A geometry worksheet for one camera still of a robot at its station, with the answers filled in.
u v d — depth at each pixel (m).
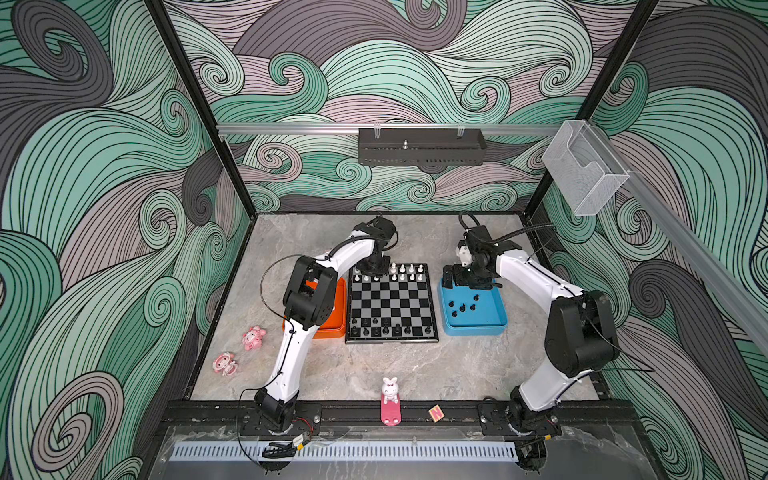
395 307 0.93
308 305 0.58
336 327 0.85
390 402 0.73
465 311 0.92
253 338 0.83
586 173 0.76
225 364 0.79
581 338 0.46
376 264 0.86
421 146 0.98
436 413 0.73
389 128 0.92
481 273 0.73
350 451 0.70
